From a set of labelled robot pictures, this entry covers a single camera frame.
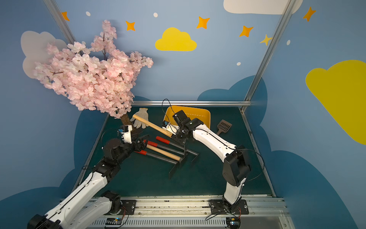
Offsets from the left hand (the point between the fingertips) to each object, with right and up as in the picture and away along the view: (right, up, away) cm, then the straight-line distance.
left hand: (143, 133), depth 77 cm
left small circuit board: (-14, -46, -4) cm, 48 cm away
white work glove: (-12, +13, +42) cm, 45 cm away
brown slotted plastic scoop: (+54, +2, +34) cm, 64 cm away
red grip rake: (+1, -9, +18) cm, 20 cm away
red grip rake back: (+8, -7, +21) cm, 23 cm away
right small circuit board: (+49, -47, -4) cm, 68 cm away
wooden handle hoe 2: (+9, -14, +16) cm, 23 cm away
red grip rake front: (+16, -24, +13) cm, 32 cm away
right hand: (+18, -1, +8) cm, 20 cm away
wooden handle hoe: (+4, +4, +7) cm, 9 cm away
